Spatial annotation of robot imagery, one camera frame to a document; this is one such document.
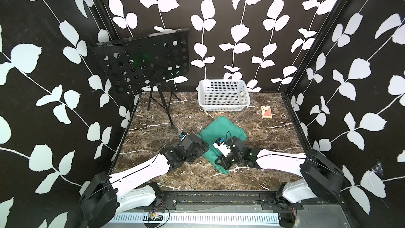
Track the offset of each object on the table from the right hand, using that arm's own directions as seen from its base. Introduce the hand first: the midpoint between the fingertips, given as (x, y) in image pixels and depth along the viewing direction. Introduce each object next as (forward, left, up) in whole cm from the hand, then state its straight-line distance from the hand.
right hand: (215, 160), depth 82 cm
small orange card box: (+38, -37, -5) cm, 53 cm away
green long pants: (+22, -4, -3) cm, 23 cm away
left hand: (+5, +5, +7) cm, 9 cm away
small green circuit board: (-25, +29, -4) cm, 38 cm away
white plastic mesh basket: (+52, -7, -4) cm, 52 cm away
